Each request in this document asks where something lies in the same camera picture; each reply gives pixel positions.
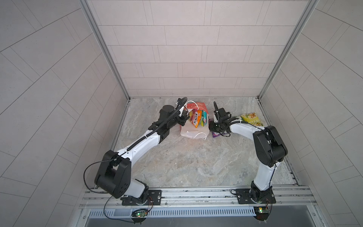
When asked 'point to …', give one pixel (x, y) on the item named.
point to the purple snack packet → (214, 134)
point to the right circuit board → (261, 213)
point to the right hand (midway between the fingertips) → (209, 127)
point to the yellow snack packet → (252, 118)
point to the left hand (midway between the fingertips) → (188, 109)
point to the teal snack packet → (205, 117)
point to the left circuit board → (140, 213)
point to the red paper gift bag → (188, 130)
